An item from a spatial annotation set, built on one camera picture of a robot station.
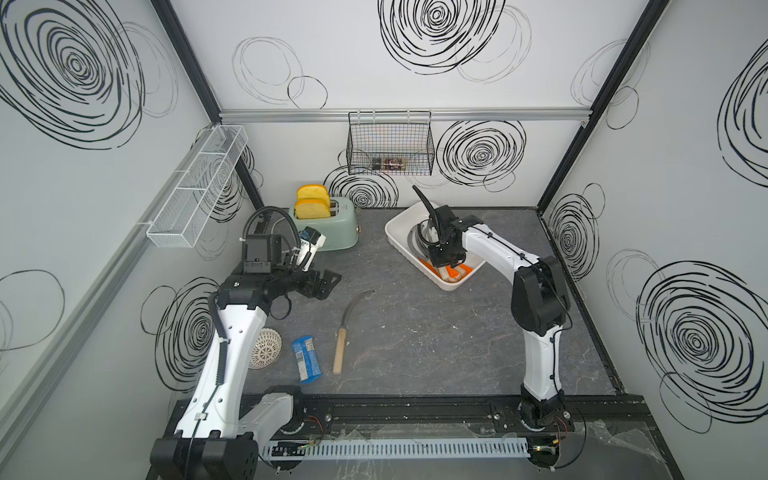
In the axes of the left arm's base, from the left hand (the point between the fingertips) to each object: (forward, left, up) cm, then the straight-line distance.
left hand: (322, 269), depth 73 cm
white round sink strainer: (-12, +17, -24) cm, 32 cm away
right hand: (+15, -33, -16) cm, 40 cm away
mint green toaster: (+25, 0, -14) cm, 29 cm away
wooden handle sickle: (-7, -3, -23) cm, 25 cm away
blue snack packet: (-14, +6, -23) cm, 28 cm away
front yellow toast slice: (+26, +10, -4) cm, 28 cm away
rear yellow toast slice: (+31, +9, -3) cm, 33 cm away
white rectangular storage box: (+35, -21, -19) cm, 45 cm away
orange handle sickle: (+14, -42, -18) cm, 48 cm away
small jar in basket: (+33, -15, +8) cm, 37 cm away
